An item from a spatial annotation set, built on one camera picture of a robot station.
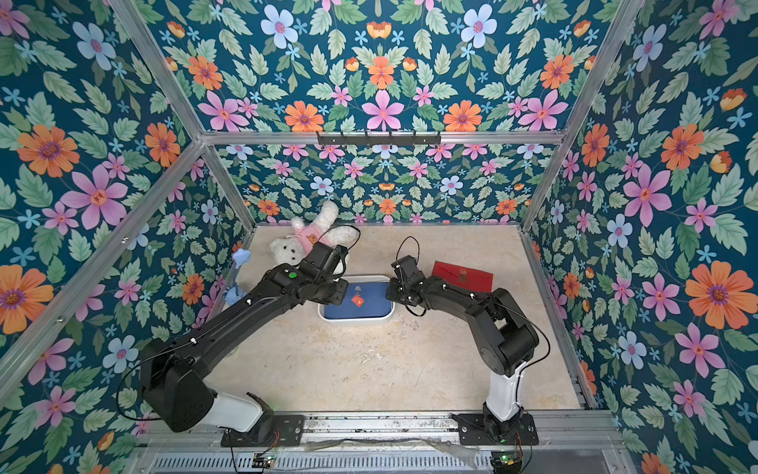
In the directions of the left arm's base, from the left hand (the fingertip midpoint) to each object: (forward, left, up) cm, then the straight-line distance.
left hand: (345, 287), depth 82 cm
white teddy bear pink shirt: (+22, +20, -8) cm, 31 cm away
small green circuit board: (-42, -38, -19) cm, 60 cm away
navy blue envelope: (+2, -3, -12) cm, 13 cm away
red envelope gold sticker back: (+12, -39, -17) cm, 45 cm away
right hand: (+4, -13, -12) cm, 18 cm away
